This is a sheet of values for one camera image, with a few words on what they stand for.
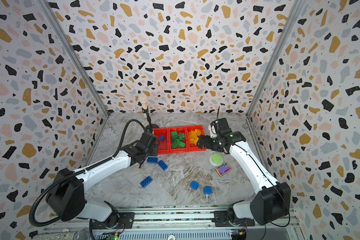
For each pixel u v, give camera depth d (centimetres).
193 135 106
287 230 73
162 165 92
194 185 85
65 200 41
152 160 92
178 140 100
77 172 44
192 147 97
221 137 59
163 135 104
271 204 40
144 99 87
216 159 95
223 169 91
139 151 63
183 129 104
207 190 83
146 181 85
